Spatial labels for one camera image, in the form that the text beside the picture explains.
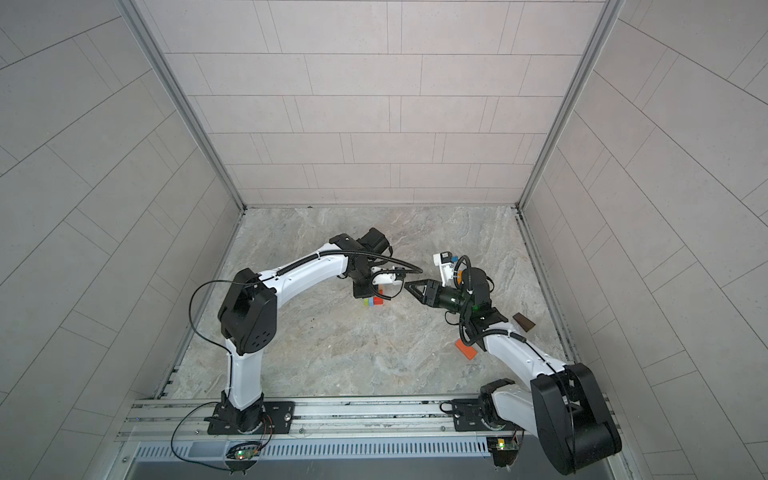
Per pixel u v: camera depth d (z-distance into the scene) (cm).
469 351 81
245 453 64
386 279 78
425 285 72
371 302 89
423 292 71
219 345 52
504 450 68
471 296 62
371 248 71
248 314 49
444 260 74
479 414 71
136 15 71
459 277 72
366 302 89
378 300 89
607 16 71
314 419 72
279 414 71
